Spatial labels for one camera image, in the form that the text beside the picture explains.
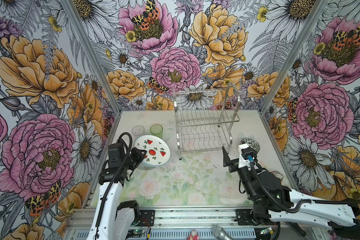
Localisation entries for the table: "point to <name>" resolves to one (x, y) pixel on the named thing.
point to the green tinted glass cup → (157, 130)
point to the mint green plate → (143, 166)
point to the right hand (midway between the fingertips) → (231, 149)
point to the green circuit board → (136, 231)
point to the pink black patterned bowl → (251, 143)
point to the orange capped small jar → (278, 174)
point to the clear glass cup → (138, 130)
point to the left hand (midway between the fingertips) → (147, 156)
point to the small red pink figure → (193, 236)
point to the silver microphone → (221, 233)
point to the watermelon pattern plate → (158, 152)
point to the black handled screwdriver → (299, 229)
